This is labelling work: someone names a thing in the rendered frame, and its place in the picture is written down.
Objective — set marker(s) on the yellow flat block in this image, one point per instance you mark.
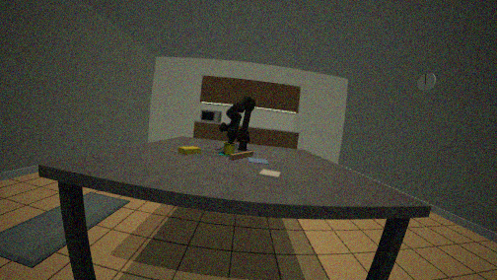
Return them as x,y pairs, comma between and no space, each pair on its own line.
189,150

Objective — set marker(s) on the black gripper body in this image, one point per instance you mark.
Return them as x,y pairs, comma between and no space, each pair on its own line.
233,128

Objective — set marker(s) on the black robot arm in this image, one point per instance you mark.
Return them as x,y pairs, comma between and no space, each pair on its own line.
248,104

